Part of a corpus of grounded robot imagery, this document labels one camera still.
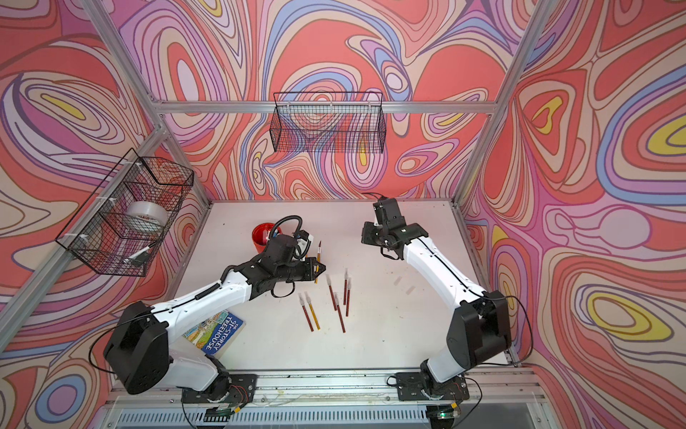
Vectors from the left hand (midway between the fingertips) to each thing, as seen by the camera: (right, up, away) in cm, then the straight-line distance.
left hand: (329, 269), depth 80 cm
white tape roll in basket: (-51, +17, -6) cm, 54 cm away
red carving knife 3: (+5, -10, +12) cm, 16 cm away
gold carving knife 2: (-8, -11, +10) cm, 17 cm away
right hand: (+13, +9, +5) cm, 16 cm away
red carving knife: (-3, +3, +1) cm, 5 cm away
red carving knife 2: (-8, -16, +7) cm, 19 cm away
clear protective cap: (+24, -7, +15) cm, 29 cm away
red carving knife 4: (+6, -7, +13) cm, 16 cm away
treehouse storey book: (-35, -20, 0) cm, 40 cm away
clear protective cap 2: (+28, -9, +13) cm, 32 cm away
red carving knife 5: (+3, -16, +7) cm, 18 cm away
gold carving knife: (-4, -3, -3) cm, 5 cm away
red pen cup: (-25, +10, +13) cm, 30 cm away
